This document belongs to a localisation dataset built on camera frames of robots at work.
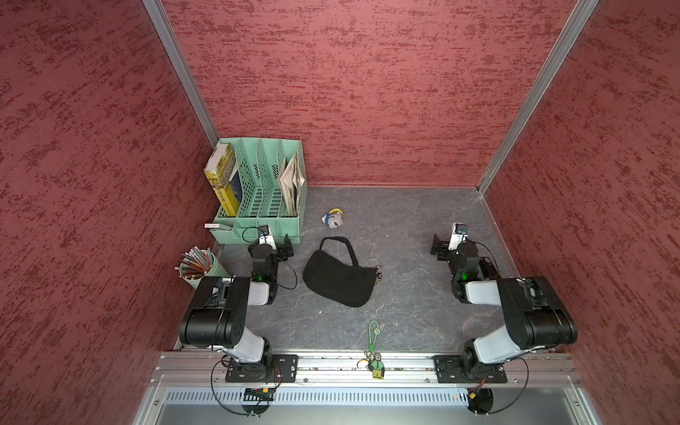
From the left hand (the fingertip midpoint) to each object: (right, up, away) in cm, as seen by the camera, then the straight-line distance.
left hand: (274, 240), depth 93 cm
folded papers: (+6, +22, -1) cm, 23 cm away
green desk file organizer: (-13, +24, +23) cm, 36 cm away
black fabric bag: (+23, -13, -6) cm, 27 cm away
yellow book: (-19, +25, -1) cm, 31 cm away
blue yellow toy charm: (+21, +8, +10) cm, 24 cm away
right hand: (+63, +1, +1) cm, 63 cm away
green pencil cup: (-21, -6, -12) cm, 25 cm away
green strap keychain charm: (+34, -33, -18) cm, 51 cm away
